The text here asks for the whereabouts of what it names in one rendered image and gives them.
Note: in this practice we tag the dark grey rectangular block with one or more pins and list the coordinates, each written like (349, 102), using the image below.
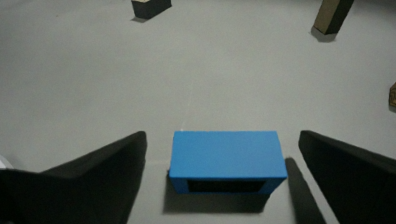
(331, 15)

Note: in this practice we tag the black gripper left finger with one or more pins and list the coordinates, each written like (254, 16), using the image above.
(91, 189)

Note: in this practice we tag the blue rectangular block with black label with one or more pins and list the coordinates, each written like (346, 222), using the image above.
(226, 162)

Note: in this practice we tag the tan wooden block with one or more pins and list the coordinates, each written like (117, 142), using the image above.
(393, 95)

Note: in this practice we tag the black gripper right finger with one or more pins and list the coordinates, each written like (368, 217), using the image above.
(358, 185)

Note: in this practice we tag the white and blue block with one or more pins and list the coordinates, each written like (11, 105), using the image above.
(4, 163)

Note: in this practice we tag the black and beige rectangular block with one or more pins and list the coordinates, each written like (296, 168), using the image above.
(147, 9)

